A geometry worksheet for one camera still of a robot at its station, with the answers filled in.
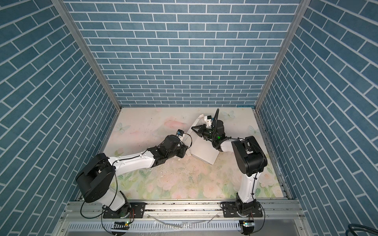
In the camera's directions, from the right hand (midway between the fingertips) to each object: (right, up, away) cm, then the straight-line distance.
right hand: (190, 127), depth 90 cm
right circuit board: (+30, -50, -17) cm, 61 cm away
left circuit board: (-34, -48, -18) cm, 62 cm away
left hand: (-2, -12, -3) cm, 12 cm away
